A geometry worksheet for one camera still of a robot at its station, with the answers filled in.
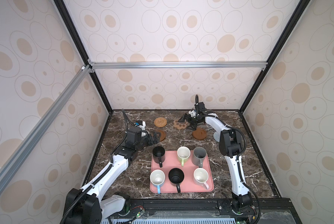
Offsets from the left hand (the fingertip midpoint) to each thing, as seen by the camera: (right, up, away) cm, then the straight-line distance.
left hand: (158, 133), depth 80 cm
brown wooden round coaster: (+29, -2, +26) cm, 39 cm away
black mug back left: (-1, -14, +10) cm, 18 cm away
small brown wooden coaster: (+1, -3, +23) cm, 24 cm away
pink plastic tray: (+19, -26, +2) cm, 32 cm away
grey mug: (+25, -14, +8) cm, 30 cm away
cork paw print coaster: (+15, +4, +30) cm, 33 cm away
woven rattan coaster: (-1, +6, +33) cm, 34 cm away
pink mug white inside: (+25, -26, +2) cm, 36 cm away
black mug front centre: (+10, -26, +3) cm, 28 cm away
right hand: (+16, +6, +23) cm, 29 cm away
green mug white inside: (+15, -14, +9) cm, 22 cm away
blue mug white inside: (-1, -27, +3) cm, 27 cm away
